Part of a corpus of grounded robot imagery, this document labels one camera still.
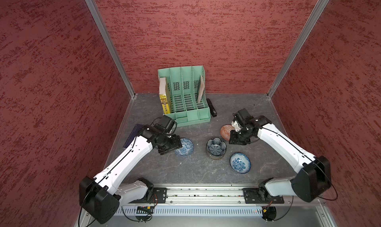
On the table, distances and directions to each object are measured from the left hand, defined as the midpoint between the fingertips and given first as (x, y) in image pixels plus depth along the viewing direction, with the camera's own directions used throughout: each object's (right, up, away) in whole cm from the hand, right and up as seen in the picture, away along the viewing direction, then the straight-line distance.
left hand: (175, 151), depth 75 cm
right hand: (+30, +2, +5) cm, 31 cm away
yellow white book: (-9, +30, +9) cm, 33 cm away
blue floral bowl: (+5, -3, +15) cm, 16 cm away
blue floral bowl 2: (+37, -10, +10) cm, 40 cm away
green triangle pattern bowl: (+22, -5, +5) cm, 23 cm away
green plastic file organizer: (+4, +29, +43) cm, 52 cm away
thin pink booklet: (+15, +37, +27) cm, 48 cm away
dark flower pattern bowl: (+23, -1, +11) cm, 25 cm away
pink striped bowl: (+22, -7, +6) cm, 24 cm away
